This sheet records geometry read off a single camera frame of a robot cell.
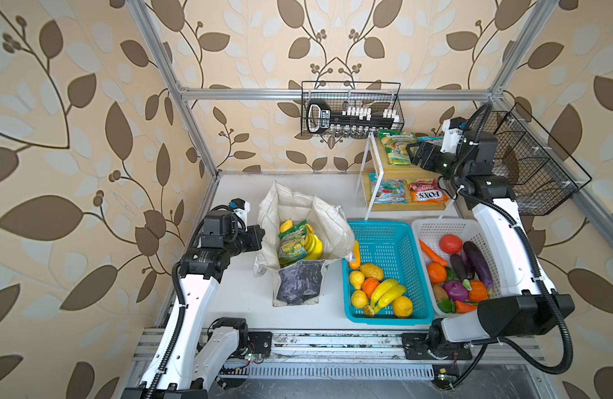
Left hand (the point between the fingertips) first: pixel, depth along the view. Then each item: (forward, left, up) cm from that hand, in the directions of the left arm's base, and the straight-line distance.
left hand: (265, 229), depth 73 cm
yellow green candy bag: (+3, -7, -13) cm, 15 cm away
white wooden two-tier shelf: (+18, -34, +12) cm, 40 cm away
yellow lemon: (+13, -3, -19) cm, 23 cm away
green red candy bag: (+20, -42, -5) cm, 46 cm away
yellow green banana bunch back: (+4, -14, -16) cm, 22 cm away
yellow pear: (-7, -30, -19) cm, 36 cm away
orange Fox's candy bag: (+21, -55, -4) cm, 59 cm away
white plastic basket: (-1, -65, -17) cm, 67 cm away
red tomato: (+7, -65, -18) cm, 68 cm away
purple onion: (-10, -61, -17) cm, 64 cm away
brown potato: (-11, -56, -17) cm, 59 cm away
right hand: (+18, -45, +16) cm, 52 cm away
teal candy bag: (+31, -52, +12) cm, 61 cm away
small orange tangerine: (-1, -30, -20) cm, 36 cm away
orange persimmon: (-9, -33, -18) cm, 39 cm away
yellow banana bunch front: (-12, -38, -16) cm, 43 cm away
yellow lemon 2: (-14, -30, -19) cm, 38 cm away
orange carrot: (+3, -59, -21) cm, 62 cm away
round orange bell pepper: (-5, -56, -17) cm, 59 cm away
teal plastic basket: (+3, -47, -22) cm, 52 cm away
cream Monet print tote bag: (-12, -11, -9) cm, 19 cm away
